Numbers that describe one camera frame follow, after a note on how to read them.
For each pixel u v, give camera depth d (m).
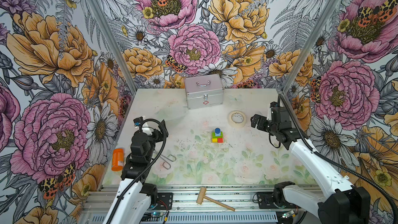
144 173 0.51
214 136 0.92
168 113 1.09
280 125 0.61
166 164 0.86
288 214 0.72
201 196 0.75
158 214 0.71
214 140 0.92
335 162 0.45
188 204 0.74
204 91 1.02
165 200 0.74
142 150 0.56
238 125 1.02
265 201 0.74
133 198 0.49
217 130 0.89
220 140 0.92
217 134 0.89
